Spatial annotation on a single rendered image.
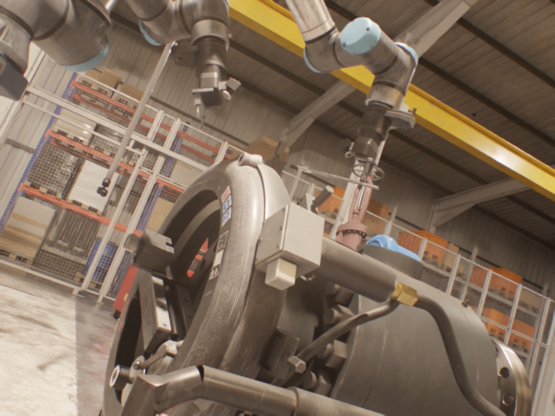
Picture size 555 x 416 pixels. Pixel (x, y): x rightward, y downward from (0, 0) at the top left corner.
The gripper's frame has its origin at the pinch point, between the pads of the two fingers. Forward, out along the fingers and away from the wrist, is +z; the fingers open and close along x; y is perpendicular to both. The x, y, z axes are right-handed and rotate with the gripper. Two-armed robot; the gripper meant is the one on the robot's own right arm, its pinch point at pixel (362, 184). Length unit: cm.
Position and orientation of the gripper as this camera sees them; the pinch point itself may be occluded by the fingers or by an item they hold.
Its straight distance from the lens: 128.3
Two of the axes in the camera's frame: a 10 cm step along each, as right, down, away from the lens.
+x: -4.0, -3.1, -8.6
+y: -8.3, -2.6, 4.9
